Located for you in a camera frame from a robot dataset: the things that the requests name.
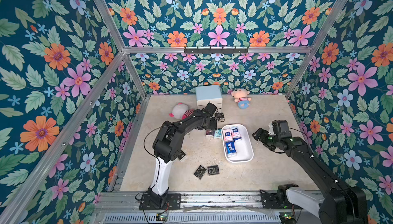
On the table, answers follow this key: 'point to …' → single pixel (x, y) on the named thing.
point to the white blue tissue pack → (235, 132)
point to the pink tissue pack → (227, 135)
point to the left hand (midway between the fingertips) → (213, 125)
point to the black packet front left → (200, 172)
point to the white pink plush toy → (180, 111)
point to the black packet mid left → (180, 154)
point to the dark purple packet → (210, 133)
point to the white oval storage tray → (244, 147)
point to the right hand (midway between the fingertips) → (257, 136)
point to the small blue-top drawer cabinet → (205, 94)
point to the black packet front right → (213, 170)
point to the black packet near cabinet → (220, 116)
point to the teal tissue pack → (217, 133)
